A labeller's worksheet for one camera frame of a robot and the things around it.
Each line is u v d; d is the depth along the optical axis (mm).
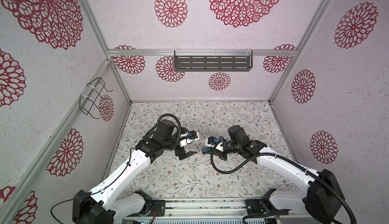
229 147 663
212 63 997
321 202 404
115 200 394
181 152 639
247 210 739
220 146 669
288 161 484
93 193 398
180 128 535
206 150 741
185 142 574
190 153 642
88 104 773
